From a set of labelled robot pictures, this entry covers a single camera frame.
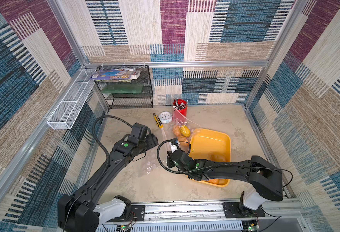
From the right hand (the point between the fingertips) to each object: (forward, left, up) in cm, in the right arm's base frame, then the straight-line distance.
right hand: (170, 153), depth 84 cm
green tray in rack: (+41, +32, +14) cm, 54 cm away
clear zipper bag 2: (-4, +12, -6) cm, 14 cm away
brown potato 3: (-13, -28, -9) cm, 32 cm away
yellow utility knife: (+30, +9, -8) cm, 32 cm away
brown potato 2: (-1, -28, -5) cm, 29 cm away
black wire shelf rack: (+50, +26, +2) cm, 57 cm away
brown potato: (+13, -7, -5) cm, 16 cm away
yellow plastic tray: (+12, -27, -11) cm, 32 cm away
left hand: (+3, +9, +8) cm, 12 cm away
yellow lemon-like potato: (+16, -10, -1) cm, 18 cm away
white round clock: (+34, +4, -8) cm, 35 cm away
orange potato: (+19, -4, -5) cm, 20 cm away
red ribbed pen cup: (+30, -7, +5) cm, 31 cm away
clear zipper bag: (+24, -8, -4) cm, 26 cm away
